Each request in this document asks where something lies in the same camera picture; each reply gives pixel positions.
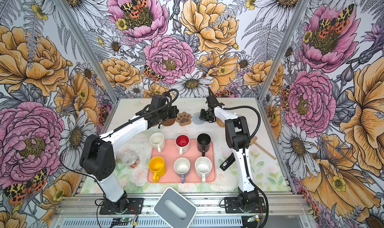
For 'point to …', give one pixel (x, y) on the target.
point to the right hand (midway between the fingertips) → (201, 121)
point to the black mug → (203, 143)
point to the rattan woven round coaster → (220, 122)
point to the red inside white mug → (182, 143)
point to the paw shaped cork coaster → (184, 119)
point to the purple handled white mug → (182, 166)
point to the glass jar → (131, 159)
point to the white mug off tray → (157, 140)
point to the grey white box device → (174, 210)
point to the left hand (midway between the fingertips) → (178, 114)
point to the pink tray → (170, 153)
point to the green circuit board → (120, 221)
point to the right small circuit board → (252, 218)
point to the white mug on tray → (203, 166)
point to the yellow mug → (157, 166)
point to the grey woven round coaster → (196, 119)
